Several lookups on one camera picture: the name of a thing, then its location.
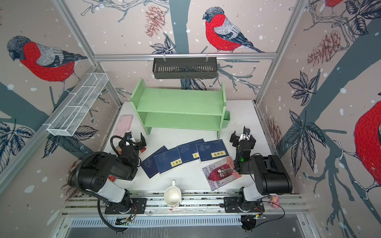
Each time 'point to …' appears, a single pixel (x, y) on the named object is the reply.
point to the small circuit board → (123, 221)
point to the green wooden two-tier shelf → (192, 109)
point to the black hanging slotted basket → (171, 68)
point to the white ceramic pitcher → (172, 195)
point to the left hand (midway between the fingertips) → (135, 132)
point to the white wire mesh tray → (66, 119)
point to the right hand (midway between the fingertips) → (243, 131)
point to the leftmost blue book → (150, 164)
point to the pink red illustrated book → (221, 173)
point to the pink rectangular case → (124, 124)
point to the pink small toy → (276, 199)
